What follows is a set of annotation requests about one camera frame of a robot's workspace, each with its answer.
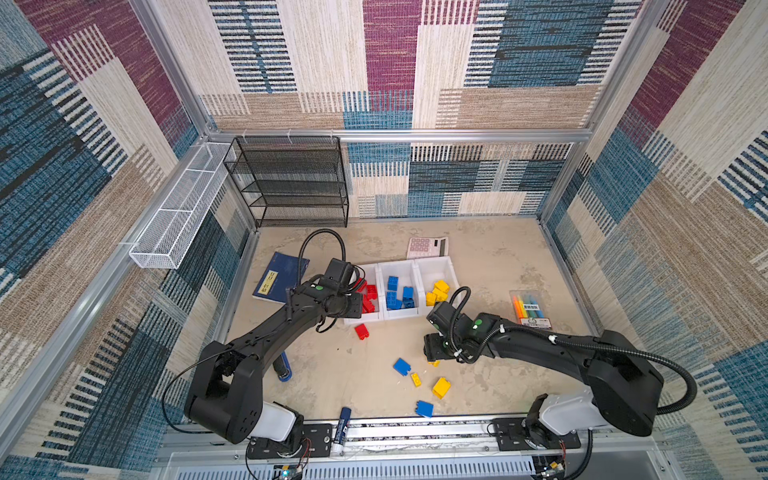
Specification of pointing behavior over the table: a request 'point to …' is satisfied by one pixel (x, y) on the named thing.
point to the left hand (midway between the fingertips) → (355, 302)
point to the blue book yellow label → (281, 274)
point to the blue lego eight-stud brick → (392, 302)
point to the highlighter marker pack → (529, 308)
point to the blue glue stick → (346, 413)
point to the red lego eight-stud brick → (368, 306)
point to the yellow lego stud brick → (435, 364)
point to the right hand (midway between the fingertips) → (437, 354)
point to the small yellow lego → (416, 379)
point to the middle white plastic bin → (399, 289)
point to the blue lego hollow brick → (408, 302)
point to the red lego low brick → (372, 292)
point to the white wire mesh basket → (162, 245)
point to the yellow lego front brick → (441, 388)
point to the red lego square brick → (362, 331)
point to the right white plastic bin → (429, 271)
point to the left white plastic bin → (373, 275)
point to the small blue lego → (393, 282)
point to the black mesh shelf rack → (292, 181)
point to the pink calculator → (428, 247)
